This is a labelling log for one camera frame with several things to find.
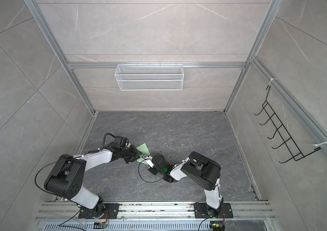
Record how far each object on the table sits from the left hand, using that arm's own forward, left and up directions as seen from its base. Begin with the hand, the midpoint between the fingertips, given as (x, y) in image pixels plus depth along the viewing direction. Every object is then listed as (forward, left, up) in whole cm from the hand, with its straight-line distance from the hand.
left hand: (142, 150), depth 91 cm
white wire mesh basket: (+45, -15, +25) cm, 54 cm away
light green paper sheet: (+4, 0, -5) cm, 7 cm away
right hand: (-4, -4, -5) cm, 8 cm away
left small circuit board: (-38, +19, -5) cm, 42 cm away
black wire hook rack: (-7, -71, +28) cm, 76 cm away
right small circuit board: (-41, -39, -5) cm, 57 cm away
